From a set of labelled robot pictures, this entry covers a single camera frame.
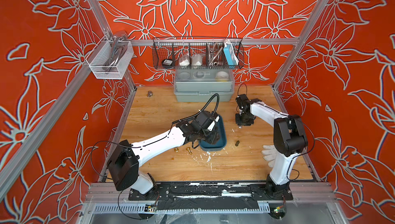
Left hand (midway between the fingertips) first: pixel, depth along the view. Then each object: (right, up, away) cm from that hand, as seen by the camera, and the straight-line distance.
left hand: (217, 134), depth 77 cm
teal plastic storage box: (+5, -7, +10) cm, 13 cm away
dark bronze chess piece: (+13, -7, +10) cm, 18 cm away
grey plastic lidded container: (-9, +28, +25) cm, 39 cm away
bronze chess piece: (-15, -10, +8) cm, 20 cm away
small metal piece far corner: (-46, +23, +36) cm, 63 cm away
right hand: (+16, +3, +17) cm, 24 cm away
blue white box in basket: (+11, +42, +11) cm, 45 cm away
